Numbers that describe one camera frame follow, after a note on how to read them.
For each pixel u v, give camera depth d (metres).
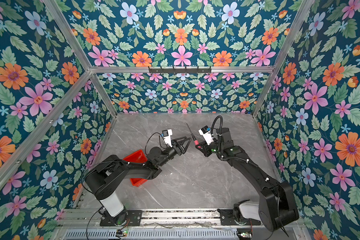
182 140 0.79
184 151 0.72
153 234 0.73
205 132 0.72
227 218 0.73
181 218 0.75
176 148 0.71
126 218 0.67
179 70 0.93
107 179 0.47
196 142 0.79
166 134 0.73
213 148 0.70
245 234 0.70
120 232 0.72
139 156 0.95
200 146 0.80
